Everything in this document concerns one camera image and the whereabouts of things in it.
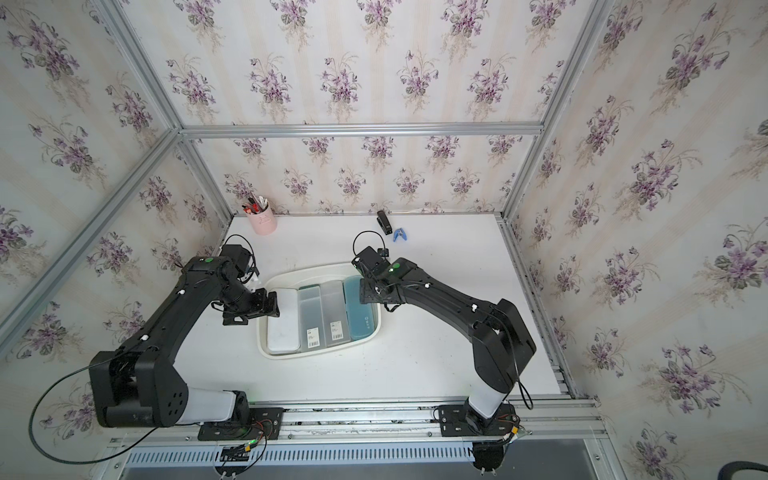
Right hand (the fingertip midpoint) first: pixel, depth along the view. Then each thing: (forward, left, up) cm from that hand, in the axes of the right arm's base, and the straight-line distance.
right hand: (377, 294), depth 84 cm
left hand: (-8, +30, 0) cm, 31 cm away
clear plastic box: (-4, +16, -8) cm, 18 cm away
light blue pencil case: (-4, +5, -6) cm, 9 cm away
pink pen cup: (+32, +44, -4) cm, 54 cm away
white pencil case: (-9, +27, -7) cm, 29 cm away
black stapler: (+37, -1, -9) cm, 38 cm away
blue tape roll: (+34, -6, -11) cm, 36 cm away
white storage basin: (+9, +24, -5) cm, 26 cm away
